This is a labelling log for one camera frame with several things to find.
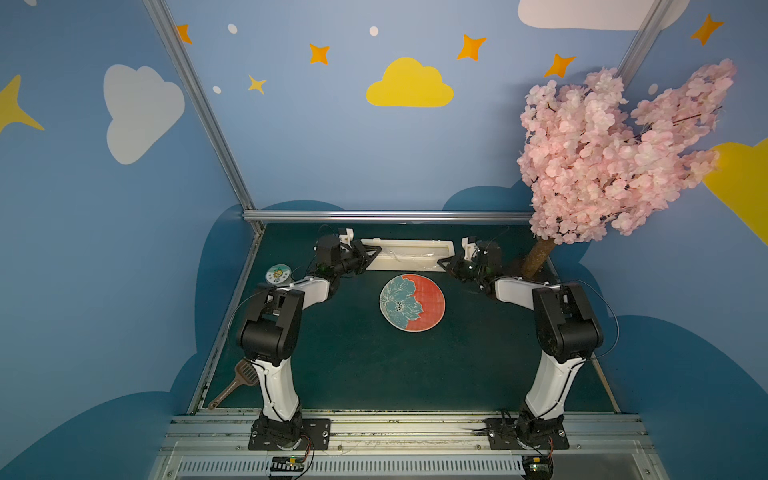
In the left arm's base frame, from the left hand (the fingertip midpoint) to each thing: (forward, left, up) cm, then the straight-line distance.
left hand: (383, 243), depth 91 cm
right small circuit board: (-55, -40, -21) cm, 71 cm away
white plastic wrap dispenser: (+4, -9, -10) cm, 14 cm away
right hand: (+1, -19, -8) cm, 21 cm away
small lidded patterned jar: (-6, +34, -10) cm, 36 cm away
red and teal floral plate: (-10, -10, -18) cm, 23 cm away
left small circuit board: (-55, +22, -21) cm, 63 cm away
